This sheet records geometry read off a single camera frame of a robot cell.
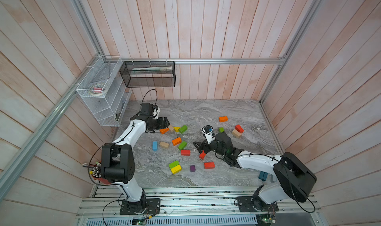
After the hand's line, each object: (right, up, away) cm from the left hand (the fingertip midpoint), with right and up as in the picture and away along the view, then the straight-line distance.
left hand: (164, 125), depth 92 cm
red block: (+51, -3, +10) cm, 52 cm away
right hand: (+21, -7, -5) cm, 23 cm away
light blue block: (-6, -13, +2) cm, 15 cm away
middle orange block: (+8, -11, +5) cm, 14 cm away
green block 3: (+7, -23, -5) cm, 24 cm away
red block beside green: (+14, -17, +1) cm, 22 cm away
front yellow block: (+8, -25, -8) cm, 27 cm away
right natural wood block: (+48, -6, +8) cm, 49 cm away
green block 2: (+12, -13, +3) cm, 18 cm away
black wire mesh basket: (-13, +36, +12) cm, 40 cm away
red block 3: (+28, -23, -6) cm, 37 cm away
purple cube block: (+18, -24, -8) cm, 31 cm away
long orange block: (-1, -4, +10) cm, 11 cm away
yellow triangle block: (+7, -3, +10) cm, 12 cm away
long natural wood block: (+3, -2, +10) cm, 11 cm away
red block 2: (+24, -18, -1) cm, 30 cm away
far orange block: (+42, +4, +18) cm, 46 cm away
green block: (+12, -3, +10) cm, 16 cm away
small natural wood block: (0, -13, +4) cm, 13 cm away
